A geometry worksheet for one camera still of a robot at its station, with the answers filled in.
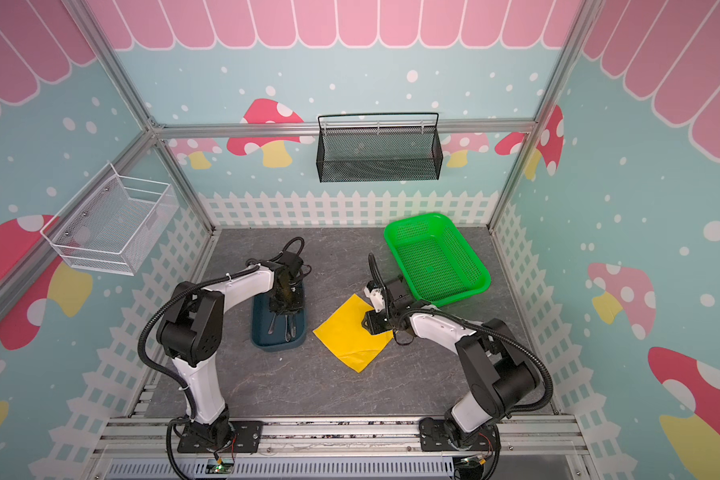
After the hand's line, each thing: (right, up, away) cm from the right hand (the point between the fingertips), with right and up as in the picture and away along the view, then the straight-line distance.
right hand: (365, 321), depth 90 cm
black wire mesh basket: (+8, +69, +53) cm, 87 cm away
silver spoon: (-30, -4, +4) cm, 31 cm away
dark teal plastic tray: (-33, 0, +5) cm, 33 cm away
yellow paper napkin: (-7, -4, +2) cm, 8 cm away
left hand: (-23, +1, +6) cm, 24 cm away
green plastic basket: (+26, +18, +19) cm, 37 cm away
